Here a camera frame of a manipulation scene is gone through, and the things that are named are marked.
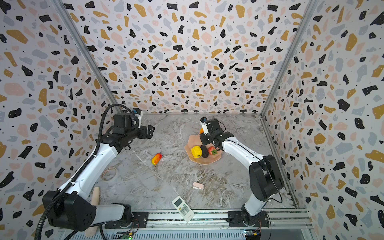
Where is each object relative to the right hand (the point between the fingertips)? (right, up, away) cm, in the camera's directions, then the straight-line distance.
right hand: (201, 132), depth 88 cm
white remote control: (-9, -39, -12) cm, 42 cm away
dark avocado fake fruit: (+2, -12, +7) cm, 14 cm away
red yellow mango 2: (-28, -17, +5) cm, 33 cm away
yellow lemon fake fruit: (-3, -12, +4) cm, 13 cm away
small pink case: (-2, -30, -5) cm, 30 cm away
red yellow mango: (0, +1, -9) cm, 9 cm away
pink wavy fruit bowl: (-4, -6, +14) cm, 15 cm away
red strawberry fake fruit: (+7, -12, +6) cm, 15 cm away
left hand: (-29, +5, -9) cm, 31 cm away
